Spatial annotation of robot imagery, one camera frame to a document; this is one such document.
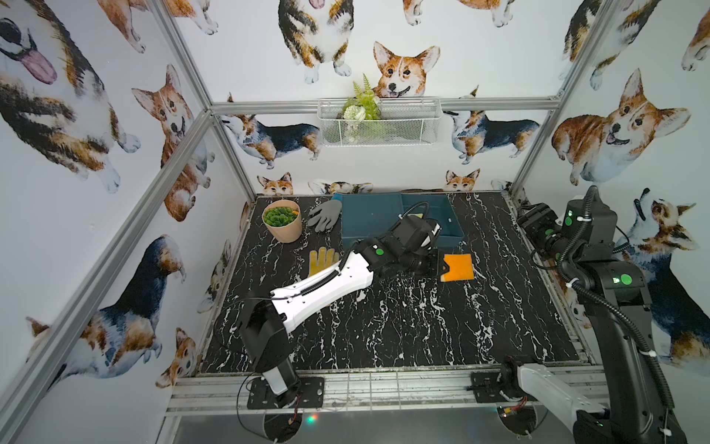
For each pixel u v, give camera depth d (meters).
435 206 1.04
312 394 0.74
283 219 0.98
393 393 0.75
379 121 0.90
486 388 0.73
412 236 0.55
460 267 0.72
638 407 0.36
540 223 0.56
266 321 0.42
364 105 0.82
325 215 1.11
